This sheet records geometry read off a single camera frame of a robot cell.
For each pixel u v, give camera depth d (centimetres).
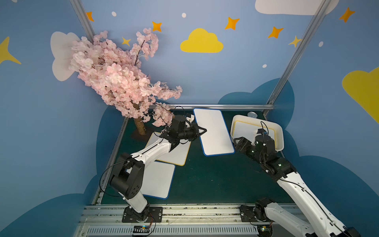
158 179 87
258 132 69
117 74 55
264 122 110
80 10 69
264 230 73
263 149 54
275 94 111
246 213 75
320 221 40
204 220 74
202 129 80
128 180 45
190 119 80
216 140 84
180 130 68
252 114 114
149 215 73
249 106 115
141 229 73
